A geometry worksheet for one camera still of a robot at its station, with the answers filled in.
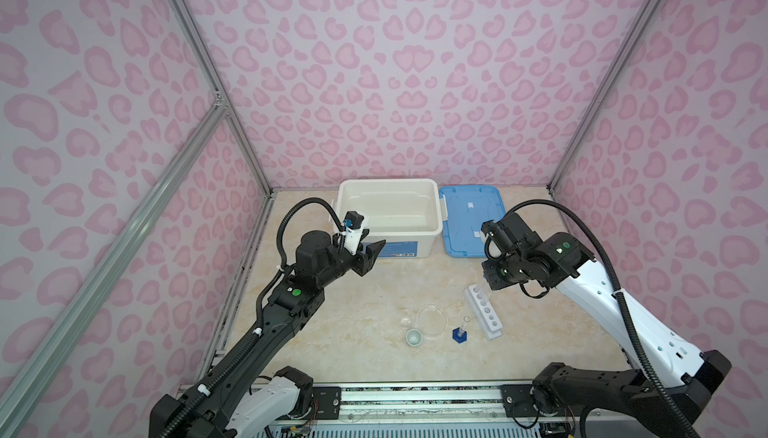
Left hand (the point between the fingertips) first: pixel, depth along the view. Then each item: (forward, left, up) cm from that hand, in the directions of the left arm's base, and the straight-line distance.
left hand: (376, 231), depth 73 cm
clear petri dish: (-13, -15, -27) cm, 33 cm away
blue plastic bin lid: (+31, -33, -28) cm, 52 cm away
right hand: (-9, -28, -6) cm, 30 cm away
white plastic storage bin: (+27, -9, -26) cm, 38 cm away
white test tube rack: (-11, -29, -24) cm, 39 cm away
